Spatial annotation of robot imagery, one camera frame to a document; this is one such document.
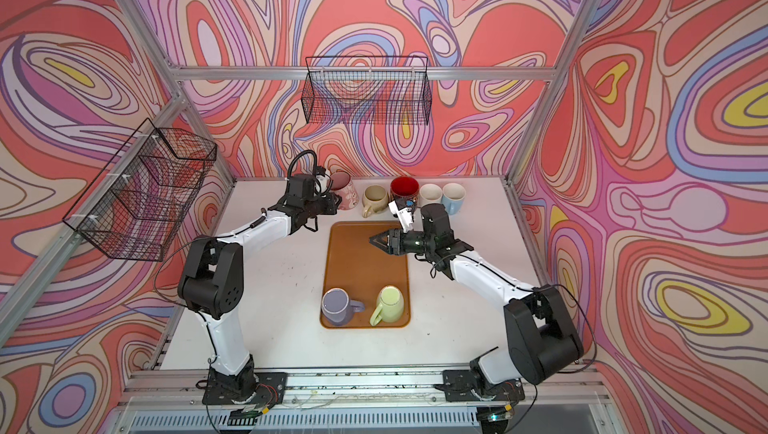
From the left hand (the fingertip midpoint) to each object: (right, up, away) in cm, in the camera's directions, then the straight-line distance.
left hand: (343, 195), depth 96 cm
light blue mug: (+37, -1, +6) cm, 38 cm away
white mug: (+30, +1, +10) cm, 32 cm away
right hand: (+12, -15, -16) cm, 25 cm away
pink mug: (0, +4, 0) cm, 4 cm away
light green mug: (+15, -30, -19) cm, 39 cm away
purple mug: (+1, -31, -17) cm, 36 cm away
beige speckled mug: (+10, -1, +9) cm, 13 cm away
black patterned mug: (+20, +3, +9) cm, 22 cm away
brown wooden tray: (+3, -22, 0) cm, 22 cm away
